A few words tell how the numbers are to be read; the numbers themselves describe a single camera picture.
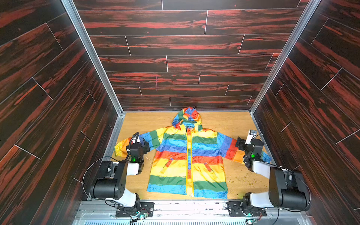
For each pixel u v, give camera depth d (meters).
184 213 0.72
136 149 0.71
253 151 0.70
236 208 0.74
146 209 0.74
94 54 0.84
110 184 0.44
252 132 0.78
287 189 0.44
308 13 0.68
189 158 0.93
